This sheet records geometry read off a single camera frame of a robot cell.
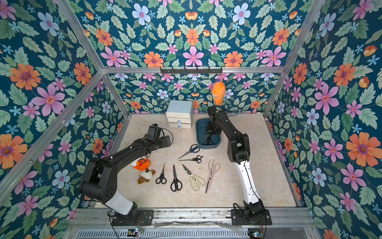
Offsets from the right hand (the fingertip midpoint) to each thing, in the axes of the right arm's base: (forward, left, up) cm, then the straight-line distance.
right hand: (212, 131), depth 105 cm
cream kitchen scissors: (-35, +9, -4) cm, 36 cm away
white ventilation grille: (-61, +23, -4) cm, 65 cm away
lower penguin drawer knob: (+3, +24, 0) cm, 24 cm away
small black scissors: (-21, +9, -4) cm, 23 cm away
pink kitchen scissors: (-27, 0, -4) cm, 27 cm away
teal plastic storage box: (+8, +8, -3) cm, 12 cm away
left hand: (-12, +31, +6) cm, 34 cm away
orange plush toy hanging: (+14, -4, +23) cm, 27 cm away
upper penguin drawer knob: (+3, +24, +5) cm, 25 cm away
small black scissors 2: (-6, +3, -3) cm, 8 cm away
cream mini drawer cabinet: (+6, +23, +11) cm, 26 cm away
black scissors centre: (-35, +22, -4) cm, 42 cm away
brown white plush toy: (-34, +39, -1) cm, 52 cm away
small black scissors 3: (-34, +29, -3) cm, 45 cm away
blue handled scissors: (-13, +12, -3) cm, 18 cm away
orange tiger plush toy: (-28, +42, +2) cm, 50 cm away
